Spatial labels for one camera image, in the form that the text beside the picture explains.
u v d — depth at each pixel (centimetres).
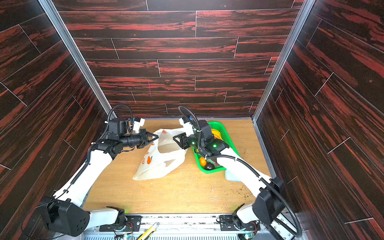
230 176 90
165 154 68
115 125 57
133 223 74
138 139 65
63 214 38
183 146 64
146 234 70
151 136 72
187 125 65
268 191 42
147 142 68
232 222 66
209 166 88
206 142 57
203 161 91
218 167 88
